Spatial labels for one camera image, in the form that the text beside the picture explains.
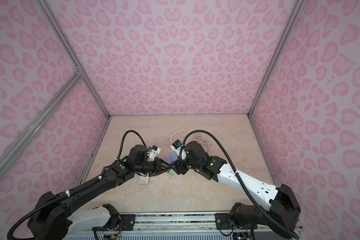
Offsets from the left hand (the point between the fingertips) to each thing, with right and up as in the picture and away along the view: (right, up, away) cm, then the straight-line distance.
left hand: (173, 169), depth 73 cm
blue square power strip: (-3, +2, +21) cm, 21 cm away
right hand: (0, +4, 0) cm, 4 cm away
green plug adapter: (-1, -1, +1) cm, 2 cm away
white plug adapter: (-18, -9, +12) cm, 23 cm away
